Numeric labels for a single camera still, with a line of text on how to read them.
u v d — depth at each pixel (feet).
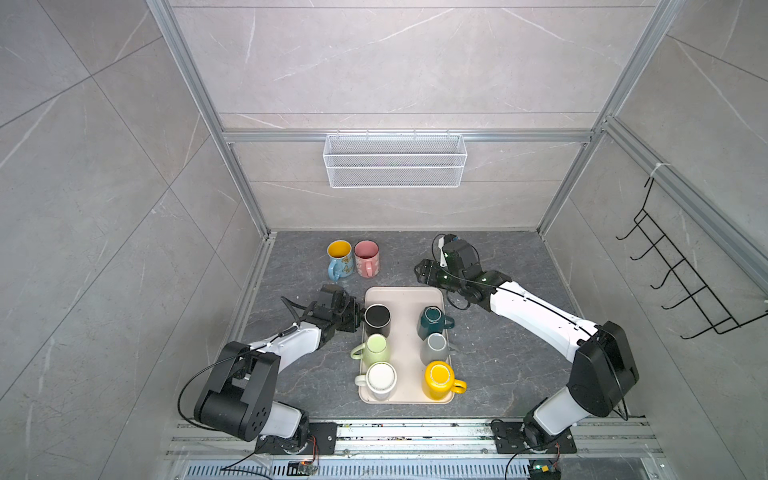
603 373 1.44
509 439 2.39
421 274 2.51
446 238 2.55
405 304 3.22
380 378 2.51
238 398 1.40
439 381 2.43
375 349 2.57
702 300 2.07
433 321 2.74
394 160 3.30
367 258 3.22
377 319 2.80
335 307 2.35
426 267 2.49
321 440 2.41
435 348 2.58
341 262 3.23
